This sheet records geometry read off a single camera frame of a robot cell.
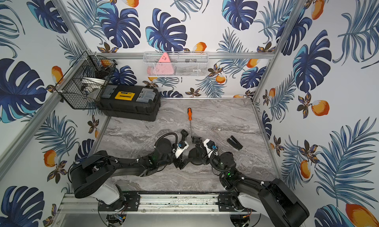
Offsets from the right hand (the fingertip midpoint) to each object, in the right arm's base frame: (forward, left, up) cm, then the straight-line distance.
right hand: (199, 143), depth 80 cm
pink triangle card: (+40, +22, +21) cm, 51 cm away
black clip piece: (+9, -23, -13) cm, 28 cm away
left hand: (-2, +6, -5) cm, 8 cm away
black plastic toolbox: (+29, +46, +3) cm, 54 cm away
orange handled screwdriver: (+32, +6, -12) cm, 35 cm away
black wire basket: (+24, +62, +22) cm, 70 cm away
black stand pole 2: (-2, +1, +5) cm, 6 cm away
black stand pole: (+15, +9, -15) cm, 23 cm away
